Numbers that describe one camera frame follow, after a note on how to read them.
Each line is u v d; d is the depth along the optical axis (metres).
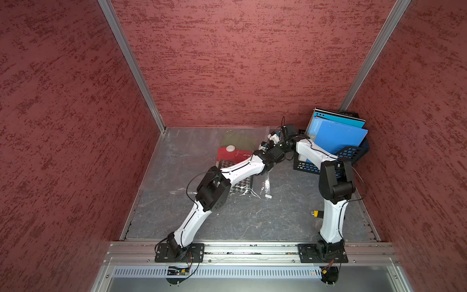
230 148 1.07
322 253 0.66
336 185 0.54
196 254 0.74
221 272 0.77
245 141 1.09
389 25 0.76
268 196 0.87
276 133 0.92
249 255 0.76
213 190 0.56
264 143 0.85
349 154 0.83
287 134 0.80
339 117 0.85
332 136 0.84
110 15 0.73
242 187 0.89
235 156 1.00
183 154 1.07
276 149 0.76
